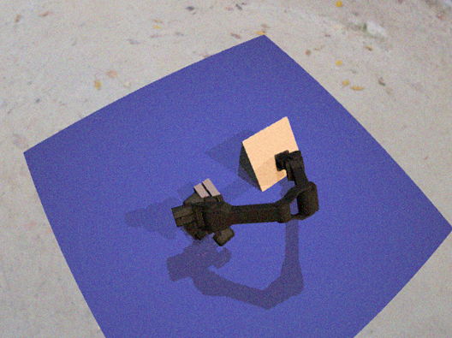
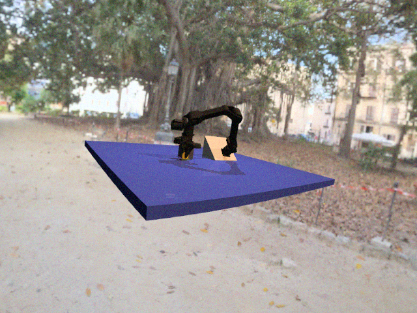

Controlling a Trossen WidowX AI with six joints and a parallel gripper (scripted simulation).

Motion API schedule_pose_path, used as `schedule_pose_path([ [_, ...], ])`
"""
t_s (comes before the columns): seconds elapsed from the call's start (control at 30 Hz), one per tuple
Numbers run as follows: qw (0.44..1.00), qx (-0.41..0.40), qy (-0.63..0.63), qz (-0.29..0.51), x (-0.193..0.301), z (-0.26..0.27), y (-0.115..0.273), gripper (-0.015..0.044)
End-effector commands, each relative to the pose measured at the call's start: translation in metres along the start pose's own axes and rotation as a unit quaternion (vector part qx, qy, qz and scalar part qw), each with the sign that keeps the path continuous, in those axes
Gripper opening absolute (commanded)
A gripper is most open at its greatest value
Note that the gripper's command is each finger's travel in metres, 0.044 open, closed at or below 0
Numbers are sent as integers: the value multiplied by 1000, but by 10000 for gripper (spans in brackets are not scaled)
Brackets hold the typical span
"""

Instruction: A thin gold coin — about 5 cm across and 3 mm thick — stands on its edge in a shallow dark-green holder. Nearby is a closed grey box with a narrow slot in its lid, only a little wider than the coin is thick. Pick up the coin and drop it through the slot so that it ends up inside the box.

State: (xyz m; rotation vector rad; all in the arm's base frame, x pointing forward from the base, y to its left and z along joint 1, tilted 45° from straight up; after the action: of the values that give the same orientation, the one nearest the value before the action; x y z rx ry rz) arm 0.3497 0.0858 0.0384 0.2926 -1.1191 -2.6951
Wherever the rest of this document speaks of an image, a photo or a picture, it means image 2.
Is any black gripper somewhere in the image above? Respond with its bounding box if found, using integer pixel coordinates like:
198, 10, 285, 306
179, 131, 201, 158

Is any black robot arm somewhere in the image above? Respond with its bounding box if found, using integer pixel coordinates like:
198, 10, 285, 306
171, 105, 243, 157

